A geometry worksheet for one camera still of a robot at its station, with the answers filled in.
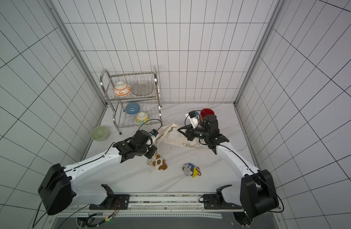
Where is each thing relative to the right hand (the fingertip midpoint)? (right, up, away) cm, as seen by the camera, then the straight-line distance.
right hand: (174, 130), depth 76 cm
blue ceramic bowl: (-32, +13, +29) cm, 45 cm away
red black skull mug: (+22, +11, +23) cm, 34 cm away
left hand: (-13, -13, +7) cm, 20 cm away
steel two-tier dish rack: (-25, +19, +10) cm, 33 cm away
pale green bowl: (-54, -5, +23) cm, 59 cm away
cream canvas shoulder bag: (-2, -2, +1) cm, 2 cm away
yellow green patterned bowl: (-23, +6, +22) cm, 32 cm away
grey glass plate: (-22, +26, +15) cm, 37 cm away
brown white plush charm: (-9, -20, +7) cm, 23 cm away
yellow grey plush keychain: (+8, -23, +3) cm, 24 cm away
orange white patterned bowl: (-32, +24, +8) cm, 41 cm away
